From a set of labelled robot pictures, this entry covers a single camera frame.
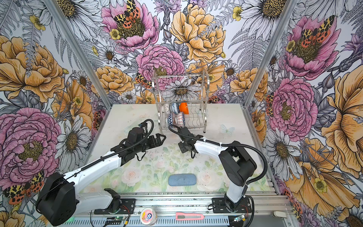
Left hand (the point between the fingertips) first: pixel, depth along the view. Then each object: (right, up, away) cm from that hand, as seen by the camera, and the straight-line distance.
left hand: (160, 142), depth 84 cm
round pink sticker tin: (-1, -29, -21) cm, 36 cm away
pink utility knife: (+13, -34, -13) cm, 39 cm away
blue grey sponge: (+10, -20, -4) cm, 23 cm away
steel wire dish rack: (+11, +30, +39) cm, 51 cm away
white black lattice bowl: (+2, +21, +19) cm, 28 cm away
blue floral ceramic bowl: (+7, +22, +19) cm, 29 cm away
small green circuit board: (-18, -35, -12) cm, 42 cm away
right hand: (+15, -5, +9) cm, 18 cm away
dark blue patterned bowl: (+12, +13, +11) cm, 21 cm away
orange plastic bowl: (+13, +22, +22) cm, 33 cm away
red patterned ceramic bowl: (+6, +14, +11) cm, 18 cm away
